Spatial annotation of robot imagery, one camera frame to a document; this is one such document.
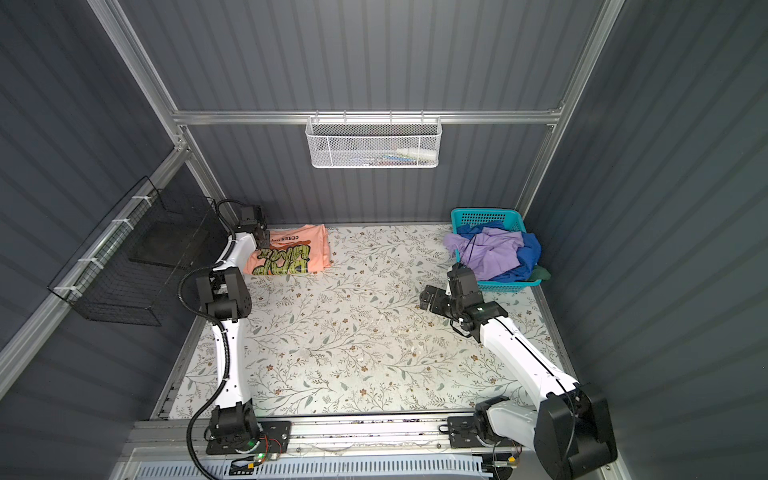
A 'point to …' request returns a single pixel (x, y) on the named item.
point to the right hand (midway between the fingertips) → (437, 300)
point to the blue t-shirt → (529, 254)
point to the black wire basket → (141, 259)
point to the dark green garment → (540, 273)
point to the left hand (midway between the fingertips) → (248, 237)
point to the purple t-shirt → (487, 253)
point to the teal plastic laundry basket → (510, 217)
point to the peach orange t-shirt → (293, 249)
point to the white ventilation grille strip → (470, 467)
